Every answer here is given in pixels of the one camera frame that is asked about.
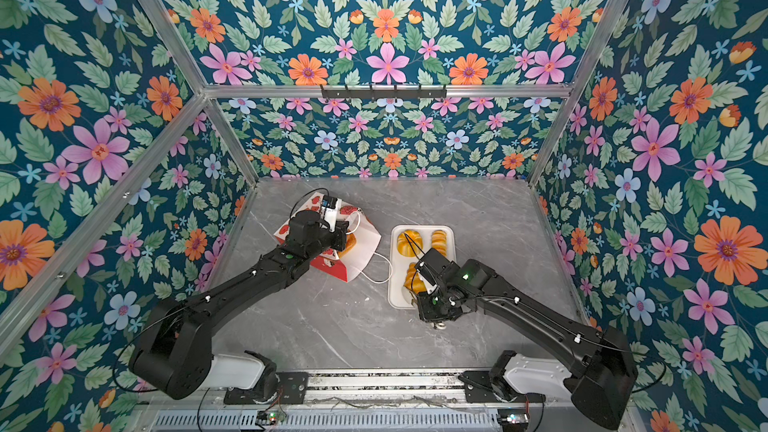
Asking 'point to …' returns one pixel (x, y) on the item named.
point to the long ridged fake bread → (439, 241)
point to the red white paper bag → (362, 237)
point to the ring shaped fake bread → (403, 246)
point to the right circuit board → (514, 416)
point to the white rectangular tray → (398, 264)
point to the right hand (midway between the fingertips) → (420, 315)
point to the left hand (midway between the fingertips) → (351, 215)
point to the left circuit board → (270, 417)
